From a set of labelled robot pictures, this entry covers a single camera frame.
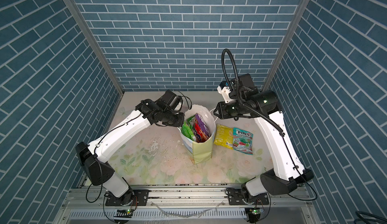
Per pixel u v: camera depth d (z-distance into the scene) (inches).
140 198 28.7
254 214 28.1
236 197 29.0
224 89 22.3
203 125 31.4
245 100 16.9
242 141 35.9
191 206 28.5
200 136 32.5
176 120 26.2
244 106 15.9
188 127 30.8
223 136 36.8
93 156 16.2
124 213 28.4
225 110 21.6
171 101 22.5
